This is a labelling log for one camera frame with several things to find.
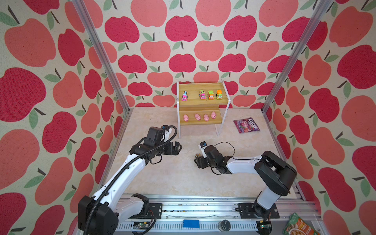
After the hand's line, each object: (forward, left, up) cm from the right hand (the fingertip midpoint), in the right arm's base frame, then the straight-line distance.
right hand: (200, 158), depth 92 cm
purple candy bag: (+30, -33, +1) cm, 44 cm away
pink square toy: (+20, +4, +16) cm, 26 cm away
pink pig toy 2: (+20, -2, +16) cm, 26 cm away
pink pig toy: (+23, -6, +16) cm, 29 cm away
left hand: (-3, +14, +16) cm, 22 cm away
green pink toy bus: (+2, +2, +1) cm, 3 cm away
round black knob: (-35, -12, +8) cm, 38 cm away
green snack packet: (-31, -48, -1) cm, 57 cm away
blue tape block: (-35, +3, +1) cm, 35 cm away
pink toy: (+19, +12, +16) cm, 27 cm away
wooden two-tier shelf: (+16, +2, +32) cm, 36 cm away
